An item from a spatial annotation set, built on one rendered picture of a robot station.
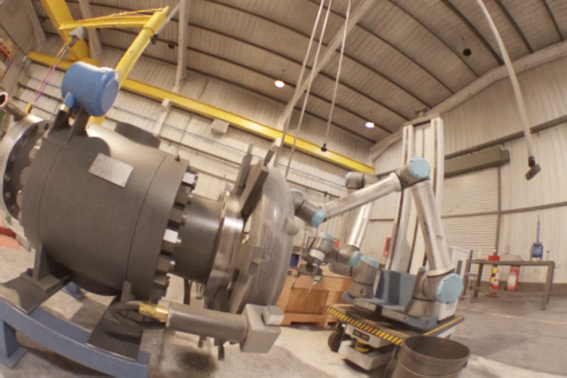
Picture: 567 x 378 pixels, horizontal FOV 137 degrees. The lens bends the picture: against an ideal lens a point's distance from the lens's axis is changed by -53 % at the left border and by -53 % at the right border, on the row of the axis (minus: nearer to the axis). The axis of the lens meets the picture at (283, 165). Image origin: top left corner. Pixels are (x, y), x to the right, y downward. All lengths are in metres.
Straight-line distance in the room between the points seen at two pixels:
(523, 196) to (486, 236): 1.88
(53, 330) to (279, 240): 0.72
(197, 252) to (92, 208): 0.37
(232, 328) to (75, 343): 0.45
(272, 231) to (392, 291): 1.15
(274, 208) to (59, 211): 0.65
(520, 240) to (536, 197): 1.43
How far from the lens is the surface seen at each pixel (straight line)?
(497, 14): 9.81
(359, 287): 1.63
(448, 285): 1.21
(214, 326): 0.62
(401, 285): 1.62
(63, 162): 0.81
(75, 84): 0.86
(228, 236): 0.78
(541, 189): 8.94
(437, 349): 1.29
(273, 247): 0.66
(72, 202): 0.77
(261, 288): 0.67
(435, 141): 1.80
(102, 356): 0.76
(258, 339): 0.65
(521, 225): 8.84
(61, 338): 0.79
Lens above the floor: 0.71
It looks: 16 degrees up
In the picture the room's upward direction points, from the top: 15 degrees clockwise
